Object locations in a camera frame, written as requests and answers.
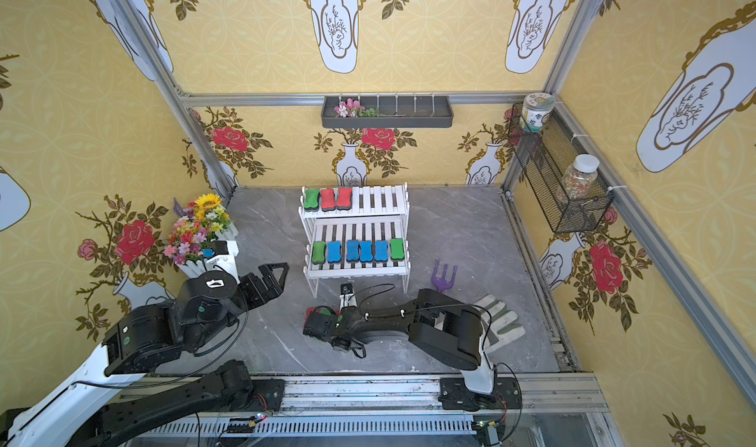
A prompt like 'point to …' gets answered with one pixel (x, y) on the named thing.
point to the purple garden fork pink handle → (441, 285)
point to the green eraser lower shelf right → (397, 249)
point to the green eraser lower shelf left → (319, 252)
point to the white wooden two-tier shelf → (355, 230)
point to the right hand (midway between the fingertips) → (352, 316)
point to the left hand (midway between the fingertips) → (267, 270)
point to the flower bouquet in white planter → (200, 223)
